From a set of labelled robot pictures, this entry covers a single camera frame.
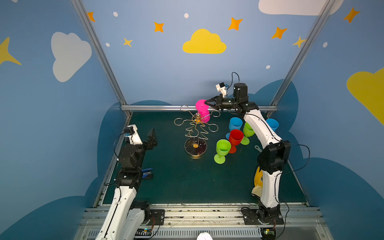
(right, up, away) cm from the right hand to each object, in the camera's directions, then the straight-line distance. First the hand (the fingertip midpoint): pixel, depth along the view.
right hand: (206, 101), depth 79 cm
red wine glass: (+19, -20, +12) cm, 30 cm away
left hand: (-31, -15, -8) cm, 35 cm away
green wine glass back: (+11, -27, +10) cm, 31 cm away
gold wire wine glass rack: (-5, -26, +22) cm, 34 cm away
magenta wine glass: (-1, -5, +1) cm, 5 cm away
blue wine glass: (+47, -11, +19) cm, 52 cm away
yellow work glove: (+29, -49, +2) cm, 57 cm away
